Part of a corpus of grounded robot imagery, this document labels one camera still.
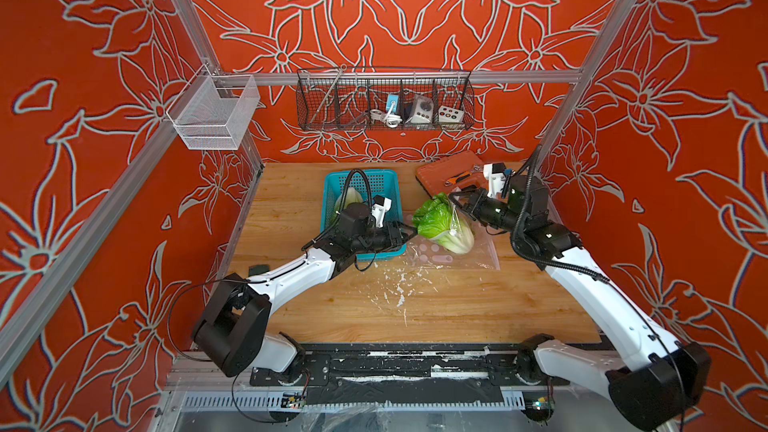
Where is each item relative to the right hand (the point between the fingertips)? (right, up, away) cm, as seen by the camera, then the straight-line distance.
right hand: (443, 194), depth 70 cm
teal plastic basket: (-14, +4, +37) cm, 40 cm away
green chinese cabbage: (-1, -6, +3) cm, 7 cm away
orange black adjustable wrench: (+14, +6, +37) cm, 40 cm away
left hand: (-6, -10, +7) cm, 14 cm away
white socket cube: (+7, +26, +25) cm, 37 cm away
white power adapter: (-2, +26, +21) cm, 34 cm away
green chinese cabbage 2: (-25, -1, +30) cm, 39 cm away
